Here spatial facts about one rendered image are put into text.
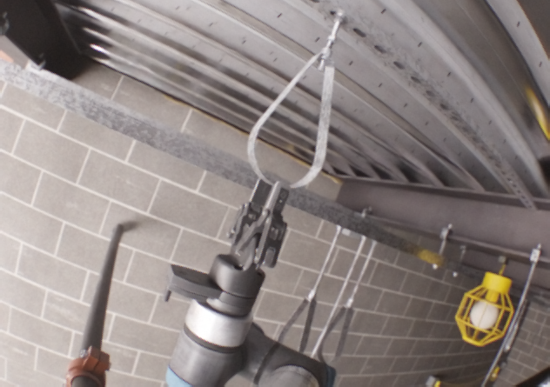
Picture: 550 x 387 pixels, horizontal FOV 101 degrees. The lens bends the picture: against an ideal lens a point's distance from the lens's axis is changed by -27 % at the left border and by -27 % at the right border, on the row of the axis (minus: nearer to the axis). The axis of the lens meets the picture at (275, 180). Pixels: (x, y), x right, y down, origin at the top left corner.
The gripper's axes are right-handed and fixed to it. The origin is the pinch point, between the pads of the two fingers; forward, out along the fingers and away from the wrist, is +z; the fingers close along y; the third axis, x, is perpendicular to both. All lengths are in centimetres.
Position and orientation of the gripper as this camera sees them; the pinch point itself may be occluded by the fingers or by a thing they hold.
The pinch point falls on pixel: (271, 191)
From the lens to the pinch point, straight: 43.0
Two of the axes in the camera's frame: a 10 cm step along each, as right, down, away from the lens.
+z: 3.7, -9.2, 0.9
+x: -8.3, -3.7, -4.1
